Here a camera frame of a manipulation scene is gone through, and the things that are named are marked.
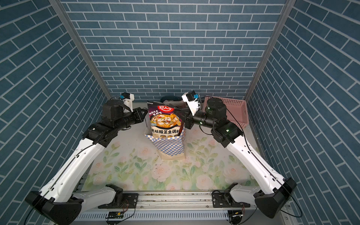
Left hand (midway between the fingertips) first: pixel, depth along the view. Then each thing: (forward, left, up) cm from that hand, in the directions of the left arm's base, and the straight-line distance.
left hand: (152, 110), depth 69 cm
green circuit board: (-39, +19, -38) cm, 58 cm away
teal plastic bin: (+37, -4, -25) cm, 45 cm away
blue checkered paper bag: (-11, -9, -19) cm, 24 cm away
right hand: (-6, -13, +6) cm, 15 cm away
